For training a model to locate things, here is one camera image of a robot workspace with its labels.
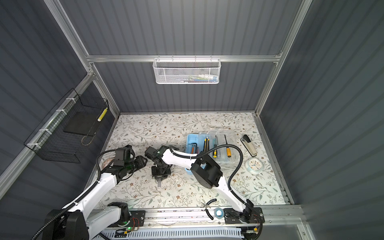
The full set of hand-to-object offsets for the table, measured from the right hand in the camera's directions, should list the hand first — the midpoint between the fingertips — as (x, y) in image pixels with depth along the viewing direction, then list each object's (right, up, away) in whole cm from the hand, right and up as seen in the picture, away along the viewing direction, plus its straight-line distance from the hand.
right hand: (158, 181), depth 86 cm
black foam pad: (-37, +34, -9) cm, 51 cm away
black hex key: (+22, +16, +10) cm, 29 cm away
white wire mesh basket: (+15, +79, +38) cm, 89 cm away
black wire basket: (-41, +28, -14) cm, 52 cm away
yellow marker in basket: (-30, +39, -5) cm, 49 cm away
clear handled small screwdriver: (+1, 0, -1) cm, 2 cm away
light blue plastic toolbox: (+26, +22, +16) cm, 38 cm away
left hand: (-8, +12, 0) cm, 15 cm away
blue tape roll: (+33, -13, -12) cm, 37 cm away
